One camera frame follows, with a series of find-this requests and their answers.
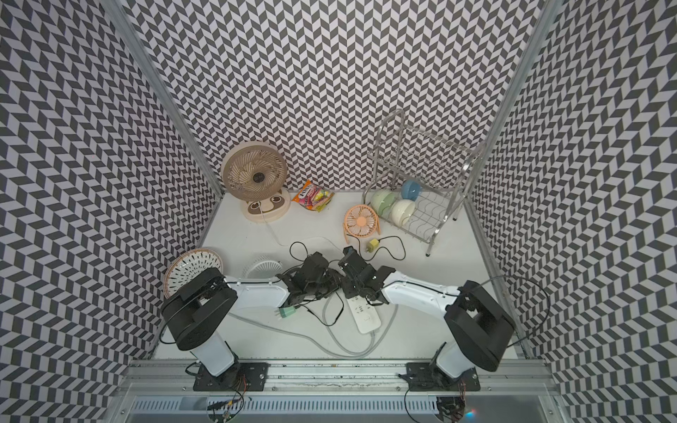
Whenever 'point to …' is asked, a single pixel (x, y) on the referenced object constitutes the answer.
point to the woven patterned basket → (188, 265)
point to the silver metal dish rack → (423, 209)
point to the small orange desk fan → (360, 220)
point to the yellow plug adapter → (374, 244)
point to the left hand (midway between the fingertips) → (344, 285)
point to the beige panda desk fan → (256, 174)
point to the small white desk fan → (263, 267)
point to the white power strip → (364, 314)
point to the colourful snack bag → (313, 196)
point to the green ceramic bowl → (382, 200)
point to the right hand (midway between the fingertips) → (352, 285)
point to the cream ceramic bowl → (401, 211)
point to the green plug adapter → (286, 311)
